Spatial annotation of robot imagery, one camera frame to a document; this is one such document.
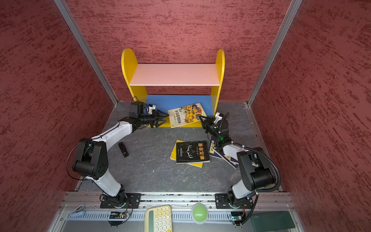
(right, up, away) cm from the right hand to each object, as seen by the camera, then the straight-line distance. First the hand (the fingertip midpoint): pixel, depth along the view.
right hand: (197, 117), depth 85 cm
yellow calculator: (-20, -49, -18) cm, 55 cm away
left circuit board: (-41, -50, -14) cm, 66 cm away
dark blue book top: (+22, -28, +1) cm, 35 cm away
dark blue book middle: (+10, -23, +6) cm, 26 cm away
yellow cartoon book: (-15, -24, +3) cm, 29 cm away
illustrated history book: (-7, +1, +5) cm, 9 cm away
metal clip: (-60, -45, -15) cm, 77 cm away
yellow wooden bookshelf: (-15, +18, +30) cm, 37 cm away
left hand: (-18, -1, +1) cm, 18 cm away
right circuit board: (+19, -49, -14) cm, 55 cm away
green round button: (0, -47, -16) cm, 50 cm away
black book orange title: (-6, -22, +4) cm, 23 cm away
